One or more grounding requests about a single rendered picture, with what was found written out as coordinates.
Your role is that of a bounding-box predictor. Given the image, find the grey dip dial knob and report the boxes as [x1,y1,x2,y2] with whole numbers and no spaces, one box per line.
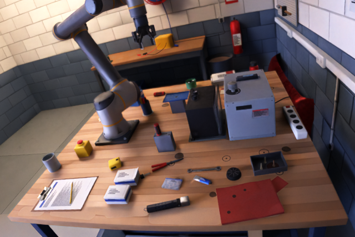
[225,80,241,95]

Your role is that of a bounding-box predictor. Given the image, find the yellow emergency stop box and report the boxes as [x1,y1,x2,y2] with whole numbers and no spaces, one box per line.
[73,139,94,159]

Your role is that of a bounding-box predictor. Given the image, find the yellow battery box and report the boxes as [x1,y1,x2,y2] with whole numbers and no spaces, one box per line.
[154,33,175,50]

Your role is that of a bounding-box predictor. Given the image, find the black headlamp housing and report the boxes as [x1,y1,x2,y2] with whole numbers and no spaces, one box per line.
[185,84,227,142]

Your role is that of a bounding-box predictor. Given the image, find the grey key tray block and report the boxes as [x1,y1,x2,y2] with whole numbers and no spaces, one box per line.
[153,130,177,153]

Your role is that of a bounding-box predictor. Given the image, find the dark round bin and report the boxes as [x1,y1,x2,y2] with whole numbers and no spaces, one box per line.
[207,53,234,77]

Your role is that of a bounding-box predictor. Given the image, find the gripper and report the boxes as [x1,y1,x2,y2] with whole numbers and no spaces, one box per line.
[131,14,156,50]

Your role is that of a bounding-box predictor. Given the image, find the yellow tape measure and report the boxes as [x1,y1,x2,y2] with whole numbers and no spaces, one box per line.
[108,157,123,172]

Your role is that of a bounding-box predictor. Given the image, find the dark blue spray can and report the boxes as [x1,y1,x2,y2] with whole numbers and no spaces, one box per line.
[140,96,154,117]

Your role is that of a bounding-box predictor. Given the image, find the black torch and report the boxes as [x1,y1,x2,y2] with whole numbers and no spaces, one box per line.
[143,195,191,214]

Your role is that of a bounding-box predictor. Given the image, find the red fire extinguisher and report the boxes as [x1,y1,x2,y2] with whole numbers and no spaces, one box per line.
[229,17,243,55]

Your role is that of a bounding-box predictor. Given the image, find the white blue striped box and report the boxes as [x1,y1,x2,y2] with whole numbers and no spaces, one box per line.
[113,167,141,187]
[103,184,133,205]

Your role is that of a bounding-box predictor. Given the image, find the blue utility knife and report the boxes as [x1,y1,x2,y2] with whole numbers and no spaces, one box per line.
[192,175,213,185]

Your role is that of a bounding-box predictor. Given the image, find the white power strip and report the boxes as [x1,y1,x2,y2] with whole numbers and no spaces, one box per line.
[282,105,309,140]

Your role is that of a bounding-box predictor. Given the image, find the red handled pliers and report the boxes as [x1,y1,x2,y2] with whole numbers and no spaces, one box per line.
[151,158,185,173]

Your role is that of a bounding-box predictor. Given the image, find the blue platform stand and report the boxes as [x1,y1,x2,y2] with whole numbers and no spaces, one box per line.
[162,90,190,114]

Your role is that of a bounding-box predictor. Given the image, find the red cloth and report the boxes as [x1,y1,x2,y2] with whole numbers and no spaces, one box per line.
[215,175,290,226]

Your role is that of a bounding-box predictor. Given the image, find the grey blue sponge cloth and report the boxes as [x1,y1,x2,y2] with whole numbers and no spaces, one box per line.
[161,177,184,191]

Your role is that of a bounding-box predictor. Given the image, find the dark blue parts tray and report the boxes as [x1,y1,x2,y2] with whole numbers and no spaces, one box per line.
[249,151,288,177]

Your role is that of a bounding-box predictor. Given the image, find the silver spanner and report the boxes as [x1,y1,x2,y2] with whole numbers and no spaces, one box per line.
[187,166,222,174]

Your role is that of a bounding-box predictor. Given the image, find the wooden back workbench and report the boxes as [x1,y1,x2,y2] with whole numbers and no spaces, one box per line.
[90,35,209,92]

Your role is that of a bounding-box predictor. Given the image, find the grey cup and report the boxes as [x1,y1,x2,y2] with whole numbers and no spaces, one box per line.
[41,152,62,173]

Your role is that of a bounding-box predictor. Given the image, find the clipboard with paper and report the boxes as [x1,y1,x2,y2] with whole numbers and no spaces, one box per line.
[31,175,99,213]

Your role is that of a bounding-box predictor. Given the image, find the white wall trunking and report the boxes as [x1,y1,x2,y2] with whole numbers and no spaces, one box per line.
[274,16,355,90]

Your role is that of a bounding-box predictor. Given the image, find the dark square base plate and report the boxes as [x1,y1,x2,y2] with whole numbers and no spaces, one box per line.
[94,119,140,147]

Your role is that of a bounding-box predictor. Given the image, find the black round cap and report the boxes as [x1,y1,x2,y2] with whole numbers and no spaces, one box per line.
[226,167,242,181]

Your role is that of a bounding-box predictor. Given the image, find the grey beamsetter box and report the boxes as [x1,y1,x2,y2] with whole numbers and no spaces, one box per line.
[222,70,277,142]

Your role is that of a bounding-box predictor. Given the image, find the white labelled box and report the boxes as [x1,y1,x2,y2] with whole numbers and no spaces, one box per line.
[210,70,236,85]

